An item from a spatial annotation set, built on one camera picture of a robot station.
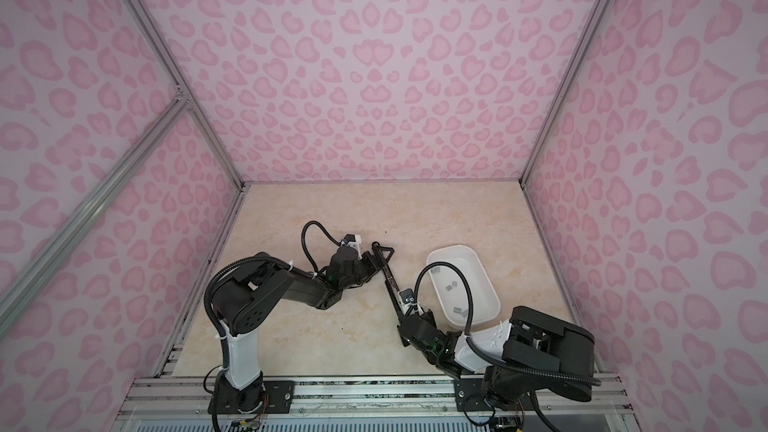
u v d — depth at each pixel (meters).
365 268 0.84
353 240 0.90
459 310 0.88
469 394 0.74
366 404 0.73
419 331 0.64
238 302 0.51
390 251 0.90
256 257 0.57
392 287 0.90
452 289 0.92
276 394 0.73
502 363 0.46
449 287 0.92
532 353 0.45
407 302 0.75
